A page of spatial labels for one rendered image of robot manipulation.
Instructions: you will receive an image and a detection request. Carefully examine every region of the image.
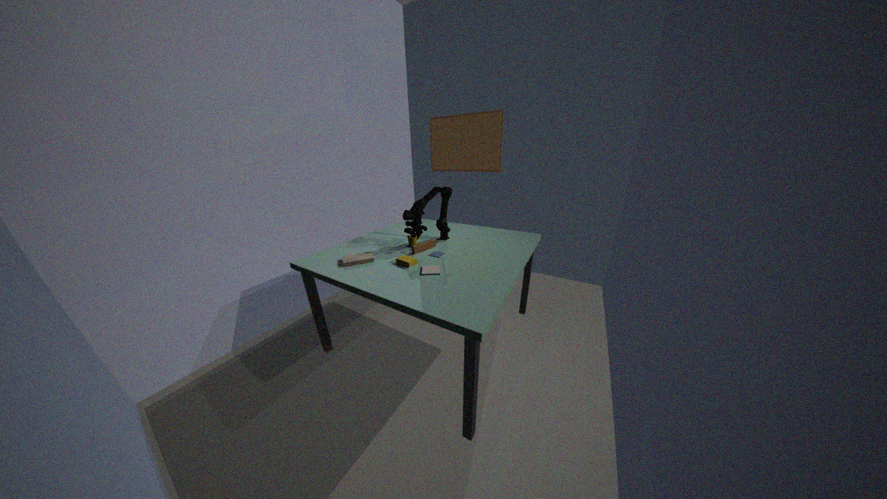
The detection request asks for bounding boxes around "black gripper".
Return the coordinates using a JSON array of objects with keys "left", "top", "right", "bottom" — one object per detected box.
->
[{"left": 404, "top": 220, "right": 427, "bottom": 240}]

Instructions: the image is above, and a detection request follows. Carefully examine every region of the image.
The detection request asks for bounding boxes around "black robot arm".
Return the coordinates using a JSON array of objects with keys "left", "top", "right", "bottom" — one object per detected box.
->
[{"left": 403, "top": 186, "right": 452, "bottom": 240}]

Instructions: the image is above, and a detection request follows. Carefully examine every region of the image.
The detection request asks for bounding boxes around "tan rectangular block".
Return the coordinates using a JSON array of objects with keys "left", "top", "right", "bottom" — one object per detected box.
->
[{"left": 342, "top": 252, "right": 374, "bottom": 267}]

